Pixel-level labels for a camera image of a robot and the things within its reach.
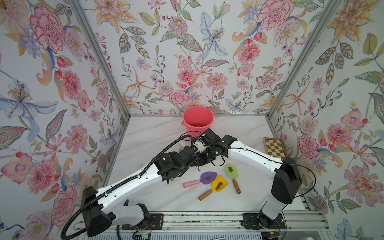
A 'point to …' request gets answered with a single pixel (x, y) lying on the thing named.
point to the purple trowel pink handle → (206, 178)
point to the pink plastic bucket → (197, 119)
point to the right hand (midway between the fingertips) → (194, 161)
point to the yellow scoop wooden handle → (218, 185)
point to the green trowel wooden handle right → (232, 172)
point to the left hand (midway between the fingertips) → (181, 161)
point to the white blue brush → (199, 145)
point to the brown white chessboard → (275, 147)
